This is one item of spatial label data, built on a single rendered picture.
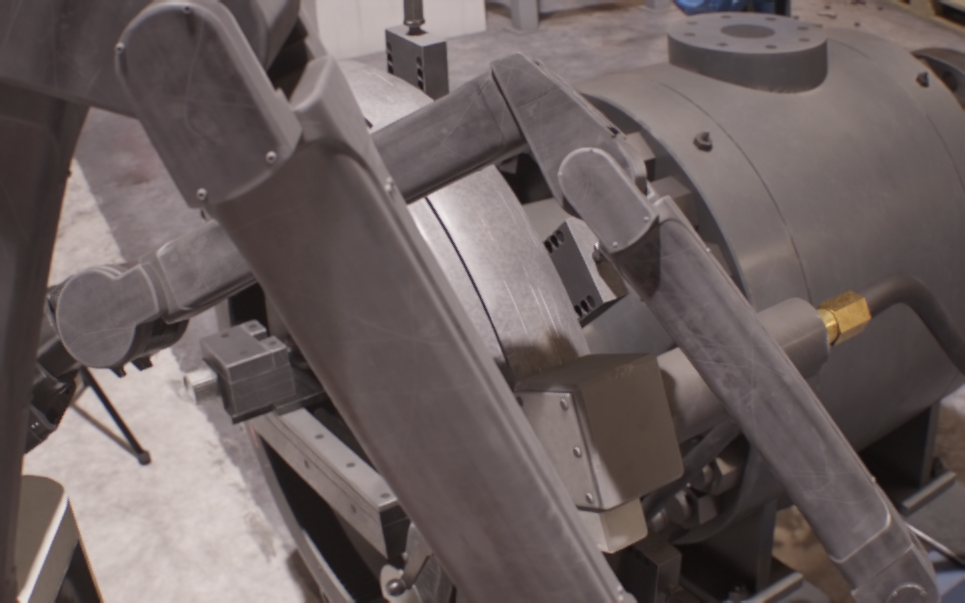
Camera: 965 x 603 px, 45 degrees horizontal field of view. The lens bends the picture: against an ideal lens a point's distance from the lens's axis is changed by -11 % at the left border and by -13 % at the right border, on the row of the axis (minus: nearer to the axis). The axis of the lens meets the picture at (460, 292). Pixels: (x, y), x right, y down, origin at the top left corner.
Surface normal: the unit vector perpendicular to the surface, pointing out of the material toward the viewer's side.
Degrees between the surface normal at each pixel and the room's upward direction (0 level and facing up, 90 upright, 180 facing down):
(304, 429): 2
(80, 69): 90
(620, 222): 70
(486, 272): 46
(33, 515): 0
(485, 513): 89
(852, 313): 60
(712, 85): 10
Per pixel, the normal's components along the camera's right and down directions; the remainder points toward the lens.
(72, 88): -0.01, 0.44
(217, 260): -0.15, 0.12
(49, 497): -0.09, -0.90
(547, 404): -0.85, 0.29
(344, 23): 0.42, 0.36
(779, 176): 0.27, -0.47
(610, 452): 0.44, -0.04
